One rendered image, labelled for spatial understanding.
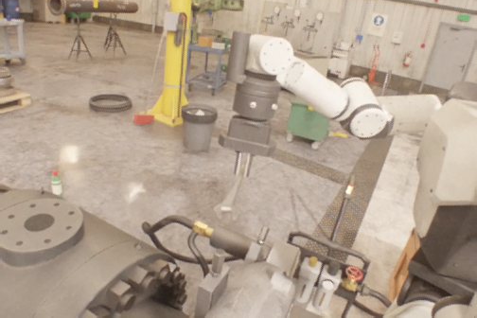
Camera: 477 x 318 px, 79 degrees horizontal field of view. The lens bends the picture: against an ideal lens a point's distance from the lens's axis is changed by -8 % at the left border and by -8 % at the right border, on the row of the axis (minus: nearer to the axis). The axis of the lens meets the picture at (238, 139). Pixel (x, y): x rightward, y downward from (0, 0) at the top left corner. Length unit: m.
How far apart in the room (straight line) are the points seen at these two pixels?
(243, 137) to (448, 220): 0.40
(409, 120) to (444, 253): 0.29
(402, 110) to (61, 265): 0.85
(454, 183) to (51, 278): 0.81
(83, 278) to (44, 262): 0.11
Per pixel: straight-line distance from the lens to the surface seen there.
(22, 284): 0.86
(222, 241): 1.04
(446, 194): 0.58
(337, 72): 9.93
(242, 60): 0.59
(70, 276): 0.81
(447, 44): 10.98
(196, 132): 3.29
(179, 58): 4.05
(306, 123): 3.86
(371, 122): 0.69
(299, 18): 7.24
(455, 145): 0.57
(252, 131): 0.62
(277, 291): 0.71
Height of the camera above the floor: 1.47
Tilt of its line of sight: 23 degrees down
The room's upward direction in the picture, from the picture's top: 9 degrees clockwise
